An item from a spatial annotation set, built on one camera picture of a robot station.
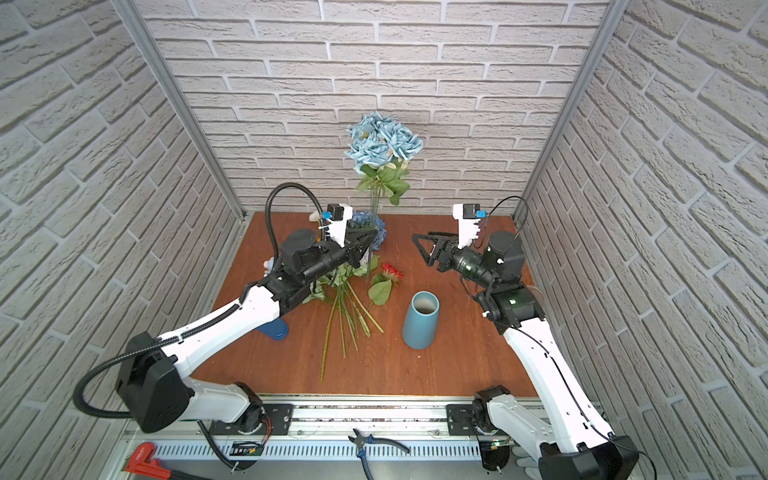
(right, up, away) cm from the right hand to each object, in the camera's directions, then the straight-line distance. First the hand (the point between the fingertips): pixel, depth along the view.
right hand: (422, 234), depth 64 cm
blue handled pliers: (-14, -50, +6) cm, 52 cm away
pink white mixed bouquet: (-25, -15, +28) cm, 40 cm away
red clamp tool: (-65, -53, +3) cm, 84 cm away
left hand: (-10, +2, +5) cm, 12 cm away
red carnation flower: (-10, -17, +31) cm, 36 cm away
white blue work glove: (+26, -54, +3) cm, 59 cm away
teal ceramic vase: (0, -22, +9) cm, 23 cm away
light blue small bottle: (-48, -9, +31) cm, 57 cm away
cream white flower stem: (-38, +9, +51) cm, 64 cm away
